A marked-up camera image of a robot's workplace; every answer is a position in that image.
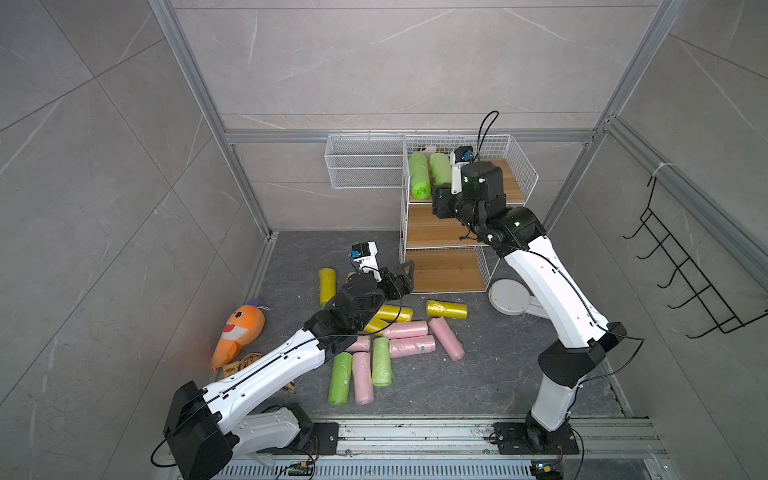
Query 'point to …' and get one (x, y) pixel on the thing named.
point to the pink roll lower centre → (412, 346)
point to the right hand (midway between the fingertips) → (446, 188)
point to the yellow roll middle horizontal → (406, 313)
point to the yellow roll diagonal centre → (380, 320)
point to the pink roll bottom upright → (363, 384)
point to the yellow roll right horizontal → (437, 308)
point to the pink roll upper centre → (406, 329)
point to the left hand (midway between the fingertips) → (405, 262)
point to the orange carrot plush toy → (243, 327)
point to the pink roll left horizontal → (362, 343)
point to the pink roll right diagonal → (451, 343)
